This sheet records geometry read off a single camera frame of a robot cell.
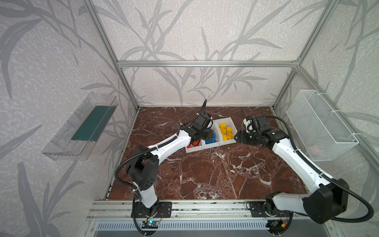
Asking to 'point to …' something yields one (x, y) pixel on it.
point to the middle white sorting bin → (214, 127)
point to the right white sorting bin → (229, 123)
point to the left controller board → (150, 224)
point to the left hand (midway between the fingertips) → (212, 129)
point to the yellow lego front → (223, 131)
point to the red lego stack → (189, 146)
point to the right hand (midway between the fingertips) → (238, 133)
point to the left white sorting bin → (201, 146)
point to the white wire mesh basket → (322, 132)
